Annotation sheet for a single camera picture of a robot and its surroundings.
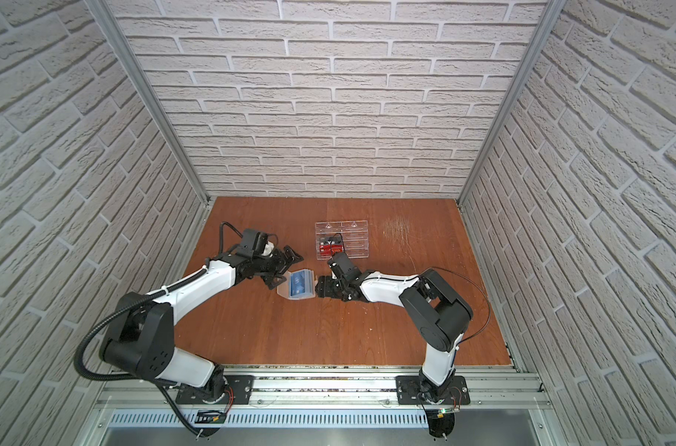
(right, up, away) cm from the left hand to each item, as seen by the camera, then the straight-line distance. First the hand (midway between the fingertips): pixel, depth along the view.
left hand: (302, 262), depth 87 cm
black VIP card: (+8, +6, +12) cm, 16 cm away
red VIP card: (+8, +3, +13) cm, 15 cm away
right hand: (+8, -9, +5) cm, 13 cm away
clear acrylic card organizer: (+18, +8, +15) cm, 25 cm away
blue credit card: (-1, -8, +5) cm, 9 cm away
